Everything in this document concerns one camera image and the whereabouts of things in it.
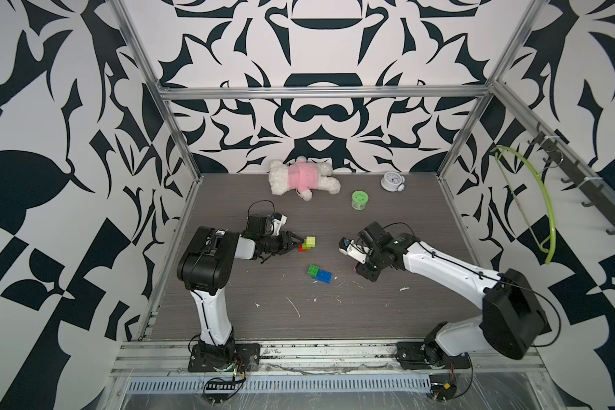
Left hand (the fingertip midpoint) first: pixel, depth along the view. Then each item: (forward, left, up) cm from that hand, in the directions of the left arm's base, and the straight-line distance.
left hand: (299, 240), depth 97 cm
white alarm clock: (+27, -42, +2) cm, 49 cm away
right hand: (-12, -20, +5) cm, 24 cm away
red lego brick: (-4, 0, 0) cm, 4 cm away
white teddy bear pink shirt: (+26, -2, +7) cm, 27 cm away
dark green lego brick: (-13, -4, +2) cm, 14 cm away
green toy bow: (-12, -66, +31) cm, 74 cm away
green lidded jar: (+16, -25, +3) cm, 29 cm away
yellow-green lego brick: (-3, -4, +4) cm, 6 cm away
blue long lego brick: (-14, -8, -1) cm, 16 cm away
